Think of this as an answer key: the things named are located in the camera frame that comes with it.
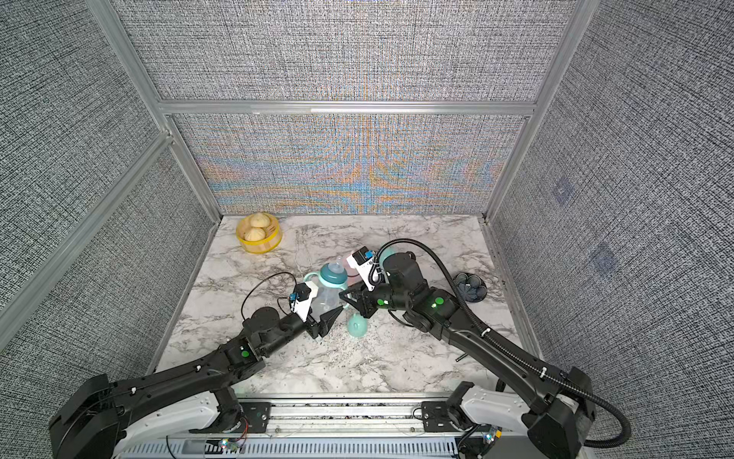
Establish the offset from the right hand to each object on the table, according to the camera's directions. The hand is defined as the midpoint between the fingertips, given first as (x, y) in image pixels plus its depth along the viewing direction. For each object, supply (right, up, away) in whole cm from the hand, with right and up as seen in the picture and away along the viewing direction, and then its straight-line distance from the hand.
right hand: (343, 286), depth 68 cm
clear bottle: (-4, -4, +3) cm, 6 cm away
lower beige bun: (-36, +13, +39) cm, 54 cm away
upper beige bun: (-35, +19, +42) cm, 58 cm away
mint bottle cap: (+3, -14, +18) cm, 23 cm away
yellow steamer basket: (-30, +11, +40) cm, 51 cm away
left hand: (-2, -4, +5) cm, 7 cm away
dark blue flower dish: (+41, -5, +28) cm, 49 cm away
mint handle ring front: (0, +1, -1) cm, 1 cm away
